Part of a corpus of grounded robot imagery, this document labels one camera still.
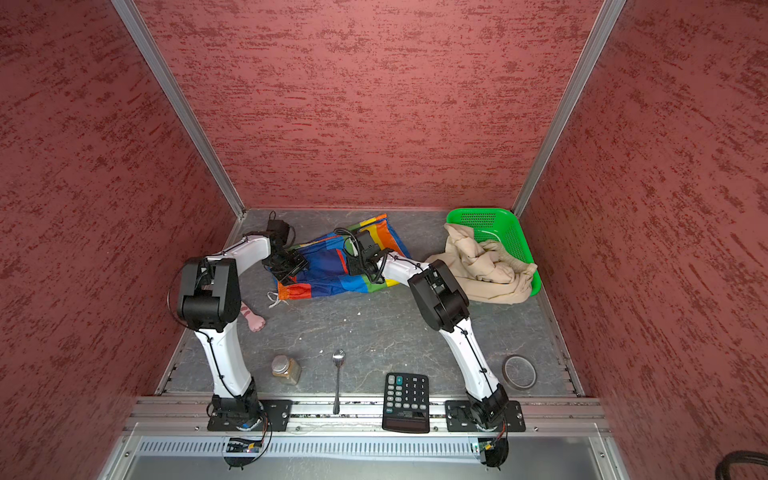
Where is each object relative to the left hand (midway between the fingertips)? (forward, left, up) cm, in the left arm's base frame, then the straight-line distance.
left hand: (304, 276), depth 99 cm
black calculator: (-38, -34, +1) cm, 51 cm away
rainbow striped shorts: (+2, -8, 0) cm, 8 cm away
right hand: (+5, -16, -1) cm, 17 cm away
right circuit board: (-47, -56, -3) cm, 73 cm away
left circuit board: (-47, +8, -4) cm, 48 cm away
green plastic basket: (+19, -71, +6) cm, 74 cm away
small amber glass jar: (-32, -4, +8) cm, 34 cm away
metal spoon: (-27, -15, -1) cm, 31 cm away
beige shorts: (-6, -58, +14) cm, 60 cm away
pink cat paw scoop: (-18, +10, +2) cm, 21 cm away
